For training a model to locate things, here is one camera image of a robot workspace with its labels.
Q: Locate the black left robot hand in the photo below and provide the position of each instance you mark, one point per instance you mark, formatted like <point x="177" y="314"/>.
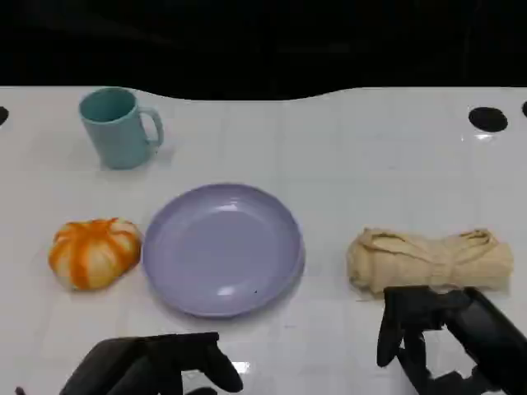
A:
<point x="136" y="362"/>

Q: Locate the orange and white bread roll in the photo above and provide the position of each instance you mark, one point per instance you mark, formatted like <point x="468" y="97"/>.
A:
<point x="92" y="255"/>

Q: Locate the lilac plate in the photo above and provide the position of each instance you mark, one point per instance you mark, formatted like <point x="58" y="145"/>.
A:
<point x="222" y="251"/>

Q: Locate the pale green mug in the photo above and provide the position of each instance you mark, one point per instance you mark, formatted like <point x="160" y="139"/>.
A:
<point x="117" y="138"/>

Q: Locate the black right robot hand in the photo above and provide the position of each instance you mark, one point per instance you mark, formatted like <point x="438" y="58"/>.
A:
<point x="481" y="329"/>

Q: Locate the beige towel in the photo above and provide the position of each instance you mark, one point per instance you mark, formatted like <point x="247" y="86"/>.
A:
<point x="428" y="257"/>

